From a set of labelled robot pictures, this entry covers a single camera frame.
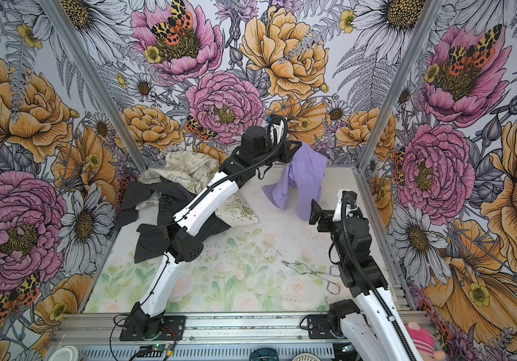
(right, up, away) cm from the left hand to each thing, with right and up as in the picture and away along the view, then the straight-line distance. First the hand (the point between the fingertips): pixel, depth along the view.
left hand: (301, 149), depth 77 cm
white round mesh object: (0, -62, -11) cm, 63 cm away
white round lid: (-68, -59, -13) cm, 91 cm away
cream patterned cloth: (-48, -4, +34) cm, 59 cm away
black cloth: (-60, -33, +20) cm, 71 cm away
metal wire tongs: (+2, -44, +10) cm, 45 cm away
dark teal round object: (-12, -59, -13) cm, 62 cm away
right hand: (+7, -19, -5) cm, 21 cm away
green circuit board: (-47, -63, -6) cm, 79 cm away
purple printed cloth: (+2, -8, +3) cm, 9 cm away
